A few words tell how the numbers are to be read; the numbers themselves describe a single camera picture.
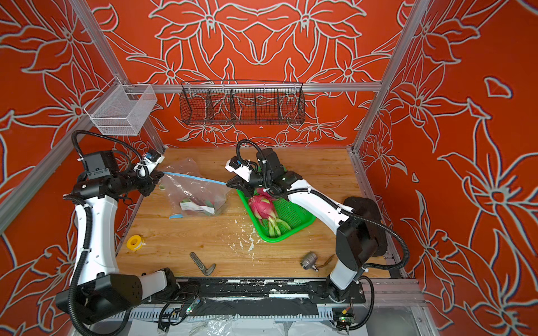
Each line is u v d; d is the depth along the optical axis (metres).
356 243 0.44
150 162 0.60
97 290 0.36
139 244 0.82
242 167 0.63
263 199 0.86
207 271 0.77
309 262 0.76
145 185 0.62
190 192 0.76
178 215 0.92
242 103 0.98
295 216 0.92
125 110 0.94
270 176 0.61
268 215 0.85
